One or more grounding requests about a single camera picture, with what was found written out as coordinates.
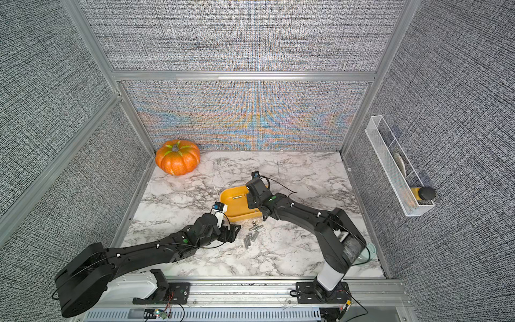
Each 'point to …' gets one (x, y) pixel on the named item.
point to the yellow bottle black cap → (426, 193)
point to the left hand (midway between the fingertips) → (236, 224)
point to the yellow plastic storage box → (235, 200)
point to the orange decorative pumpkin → (177, 157)
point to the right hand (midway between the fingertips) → (253, 189)
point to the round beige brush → (401, 164)
